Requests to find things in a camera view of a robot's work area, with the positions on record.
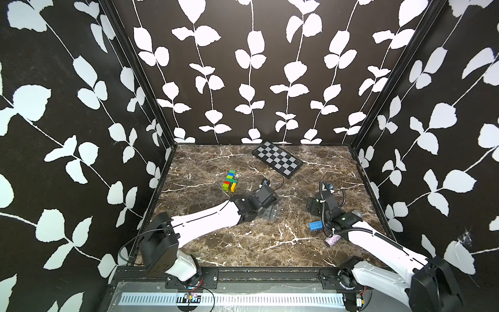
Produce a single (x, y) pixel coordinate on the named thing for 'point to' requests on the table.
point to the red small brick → (226, 182)
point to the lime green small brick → (225, 187)
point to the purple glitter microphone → (332, 240)
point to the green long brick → (231, 180)
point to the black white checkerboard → (280, 160)
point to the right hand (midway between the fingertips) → (315, 198)
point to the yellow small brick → (232, 187)
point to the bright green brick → (232, 171)
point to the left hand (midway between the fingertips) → (266, 204)
